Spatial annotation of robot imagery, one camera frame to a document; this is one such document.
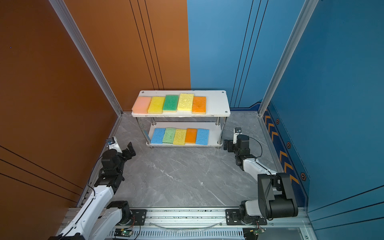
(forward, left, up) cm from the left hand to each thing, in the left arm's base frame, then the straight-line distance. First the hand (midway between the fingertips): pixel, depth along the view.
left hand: (122, 144), depth 82 cm
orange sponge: (+13, -37, -9) cm, 40 cm away
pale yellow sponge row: (+12, -30, -10) cm, 34 cm away
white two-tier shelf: (+21, -55, -13) cm, 60 cm away
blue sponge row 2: (+13, -16, -10) cm, 22 cm away
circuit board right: (-38, -68, -17) cm, 79 cm away
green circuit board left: (-38, -5, -18) cm, 43 cm away
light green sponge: (+13, -23, -9) cm, 28 cm away
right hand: (+9, -63, -7) cm, 64 cm away
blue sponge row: (+12, -45, -9) cm, 47 cm away
